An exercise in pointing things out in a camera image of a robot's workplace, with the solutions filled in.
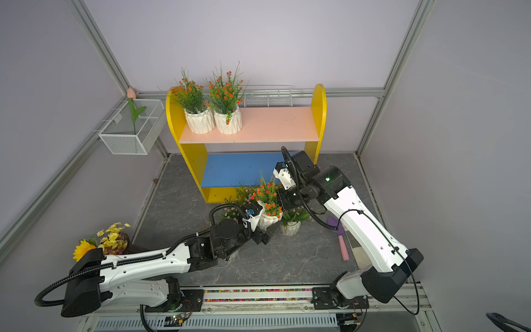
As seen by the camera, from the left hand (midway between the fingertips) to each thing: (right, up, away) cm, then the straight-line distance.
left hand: (271, 214), depth 69 cm
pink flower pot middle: (-12, +5, +20) cm, 24 cm away
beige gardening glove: (+37, -21, +14) cm, 45 cm away
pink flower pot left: (-16, -2, +10) cm, 19 cm away
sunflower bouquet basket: (-49, -7, -6) cm, 49 cm away
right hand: (+3, +4, 0) cm, 5 cm away
